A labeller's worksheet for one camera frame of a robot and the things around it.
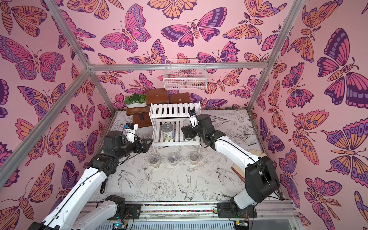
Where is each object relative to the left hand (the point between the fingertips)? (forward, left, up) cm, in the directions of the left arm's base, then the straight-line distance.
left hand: (147, 137), depth 76 cm
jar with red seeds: (-3, -26, -18) cm, 31 cm away
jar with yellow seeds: (-5, -1, -18) cm, 18 cm away
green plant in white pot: (+31, +14, -1) cm, 34 cm away
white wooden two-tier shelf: (+21, -7, -10) cm, 24 cm away
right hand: (+9, -20, -2) cm, 22 cm away
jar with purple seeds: (-4, -13, -18) cm, 22 cm away
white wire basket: (+50, -20, +3) cm, 54 cm away
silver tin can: (+6, -10, -3) cm, 12 cm away
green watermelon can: (+10, -21, +1) cm, 23 cm away
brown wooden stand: (+32, +14, -18) cm, 39 cm away
